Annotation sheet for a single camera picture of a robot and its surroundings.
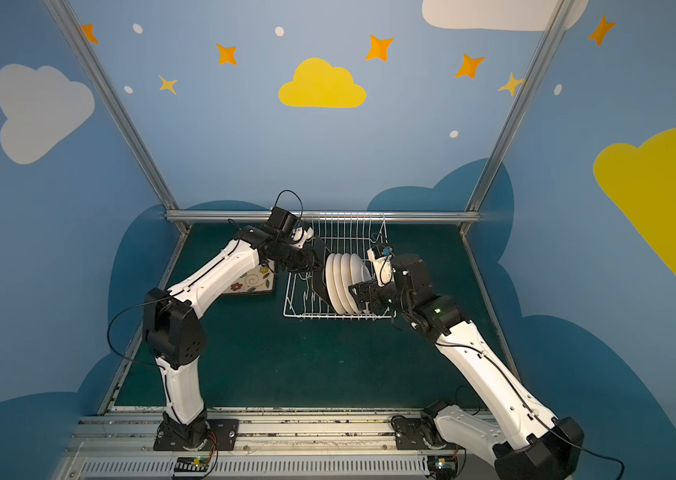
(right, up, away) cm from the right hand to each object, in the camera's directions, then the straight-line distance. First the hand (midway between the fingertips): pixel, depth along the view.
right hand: (367, 280), depth 74 cm
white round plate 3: (-5, -1, +12) cm, 13 cm away
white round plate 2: (-7, -2, +11) cm, 13 cm away
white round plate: (-10, -2, +10) cm, 14 cm away
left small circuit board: (-44, -46, -2) cm, 63 cm away
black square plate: (-13, -1, +10) cm, 16 cm away
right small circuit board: (+18, -46, -1) cm, 49 cm away
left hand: (-14, +4, +13) cm, 19 cm away
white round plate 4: (-1, +2, +16) cm, 16 cm away
